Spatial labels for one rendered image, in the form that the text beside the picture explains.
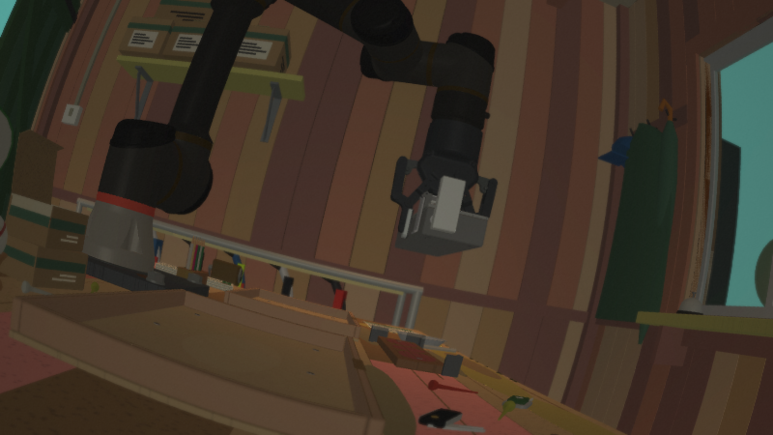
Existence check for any dark green curtain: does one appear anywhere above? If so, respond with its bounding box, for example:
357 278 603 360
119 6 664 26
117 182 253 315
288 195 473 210
0 0 81 201

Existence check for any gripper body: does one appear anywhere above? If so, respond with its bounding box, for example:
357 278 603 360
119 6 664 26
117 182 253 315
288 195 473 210
418 117 486 196

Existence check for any grey framed window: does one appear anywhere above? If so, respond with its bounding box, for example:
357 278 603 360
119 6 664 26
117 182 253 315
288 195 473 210
697 23 773 310

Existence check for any hanging green jacket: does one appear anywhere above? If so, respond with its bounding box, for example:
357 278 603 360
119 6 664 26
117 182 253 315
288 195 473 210
595 119 681 344

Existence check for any blue cap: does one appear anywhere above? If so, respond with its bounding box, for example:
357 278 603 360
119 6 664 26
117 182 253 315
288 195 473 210
598 134 634 166

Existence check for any row of books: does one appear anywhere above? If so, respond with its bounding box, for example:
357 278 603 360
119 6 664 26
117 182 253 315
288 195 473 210
152 237 247 290

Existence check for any green-striped cardboard box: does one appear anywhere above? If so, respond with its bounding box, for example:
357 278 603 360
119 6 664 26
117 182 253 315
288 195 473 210
0 236 90 292
4 192 91 253

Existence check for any green-taped cardboard box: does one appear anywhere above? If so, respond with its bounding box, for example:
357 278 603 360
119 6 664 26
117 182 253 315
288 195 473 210
157 0 214 28

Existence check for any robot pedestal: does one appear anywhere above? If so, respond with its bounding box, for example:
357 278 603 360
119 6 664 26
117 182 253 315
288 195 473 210
81 199 211 298

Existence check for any plain brown cardboard box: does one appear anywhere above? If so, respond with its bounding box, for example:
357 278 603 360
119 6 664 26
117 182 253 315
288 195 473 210
11 129 66 205

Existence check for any dark panel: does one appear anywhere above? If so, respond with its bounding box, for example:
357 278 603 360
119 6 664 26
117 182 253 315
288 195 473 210
704 137 743 307

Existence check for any wide labelled cardboard box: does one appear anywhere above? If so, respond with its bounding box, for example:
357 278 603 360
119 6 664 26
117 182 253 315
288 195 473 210
159 26 292 72

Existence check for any large wooden tray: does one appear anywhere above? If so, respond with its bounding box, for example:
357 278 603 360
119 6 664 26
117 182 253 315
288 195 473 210
8 287 389 435

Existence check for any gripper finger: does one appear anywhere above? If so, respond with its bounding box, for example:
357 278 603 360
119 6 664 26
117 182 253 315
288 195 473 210
472 175 500 219
390 156 425 238

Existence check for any small labelled cardboard box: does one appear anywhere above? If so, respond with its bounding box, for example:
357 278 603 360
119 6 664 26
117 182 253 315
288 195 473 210
119 21 175 59

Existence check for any yellow-green counter top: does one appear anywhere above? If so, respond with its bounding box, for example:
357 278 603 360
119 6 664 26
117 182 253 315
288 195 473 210
634 310 773 339

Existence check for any green wall shelf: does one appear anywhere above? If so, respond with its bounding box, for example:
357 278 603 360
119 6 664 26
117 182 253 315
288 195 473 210
116 54 307 144

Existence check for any black and white tool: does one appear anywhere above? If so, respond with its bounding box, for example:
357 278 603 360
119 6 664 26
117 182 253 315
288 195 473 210
417 408 486 434

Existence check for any grey stroke counter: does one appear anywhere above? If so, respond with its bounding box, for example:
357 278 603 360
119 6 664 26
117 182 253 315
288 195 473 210
395 175 490 258

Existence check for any grey metal tube rail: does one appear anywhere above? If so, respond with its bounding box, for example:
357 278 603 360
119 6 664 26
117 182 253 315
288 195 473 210
74 197 424 332

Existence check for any shallow wooden tray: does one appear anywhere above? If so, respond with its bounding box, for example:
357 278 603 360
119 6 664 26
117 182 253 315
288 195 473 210
224 287 365 339

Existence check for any grey wall conduit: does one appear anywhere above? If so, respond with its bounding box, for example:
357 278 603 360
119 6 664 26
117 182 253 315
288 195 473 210
73 0 124 107

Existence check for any wooden nest block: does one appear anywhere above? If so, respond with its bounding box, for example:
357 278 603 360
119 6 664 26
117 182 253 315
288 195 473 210
366 324 465 377

